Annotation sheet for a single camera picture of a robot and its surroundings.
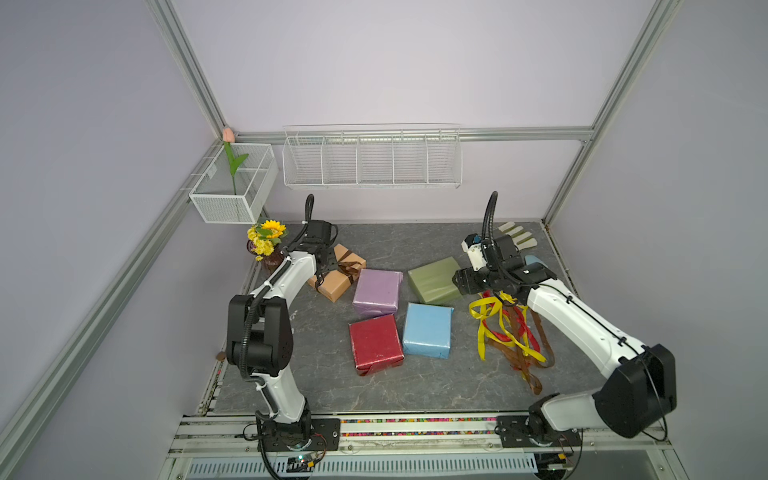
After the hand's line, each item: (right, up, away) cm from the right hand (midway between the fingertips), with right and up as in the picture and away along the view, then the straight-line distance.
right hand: (465, 273), depth 84 cm
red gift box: (-25, -19, -3) cm, 32 cm away
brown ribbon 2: (+16, -24, +3) cm, 29 cm away
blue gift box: (-10, -17, +1) cm, 20 cm away
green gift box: (-7, -4, +13) cm, 16 cm away
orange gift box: (-39, -4, +12) cm, 42 cm away
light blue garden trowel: (+30, +3, +26) cm, 40 cm away
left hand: (-42, +2, +10) cm, 44 cm away
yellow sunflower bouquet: (-57, +10, 0) cm, 58 cm away
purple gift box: (-25, -6, +7) cm, 27 cm away
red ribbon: (+19, -16, +7) cm, 26 cm away
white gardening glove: (+30, +11, +31) cm, 44 cm away
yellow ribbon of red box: (+9, -13, +12) cm, 20 cm away
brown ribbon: (-35, 0, +15) cm, 38 cm away
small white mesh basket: (-67, +26, +4) cm, 72 cm away
